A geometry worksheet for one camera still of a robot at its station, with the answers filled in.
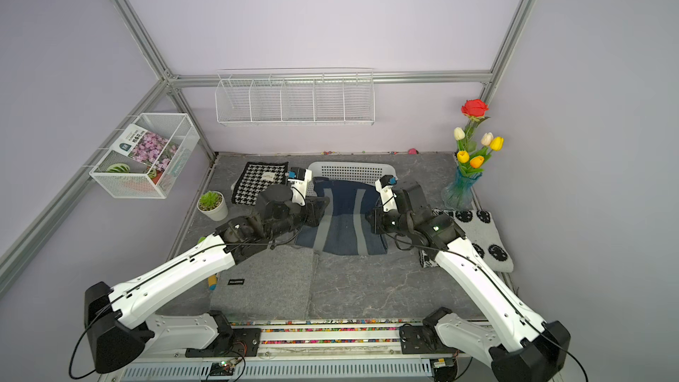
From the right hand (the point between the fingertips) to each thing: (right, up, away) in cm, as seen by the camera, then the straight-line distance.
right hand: (367, 214), depth 74 cm
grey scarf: (-29, -23, +7) cm, 37 cm away
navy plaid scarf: (-7, -5, +4) cm, 9 cm away
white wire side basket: (-68, +11, -3) cm, 68 cm away
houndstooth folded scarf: (-44, +10, +34) cm, 57 cm away
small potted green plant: (-54, 0, +20) cm, 58 cm away
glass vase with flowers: (+36, +5, +23) cm, 43 cm away
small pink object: (+25, +23, +50) cm, 61 cm away
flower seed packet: (-63, +19, +1) cm, 66 cm away
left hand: (-11, +4, -3) cm, 12 cm away
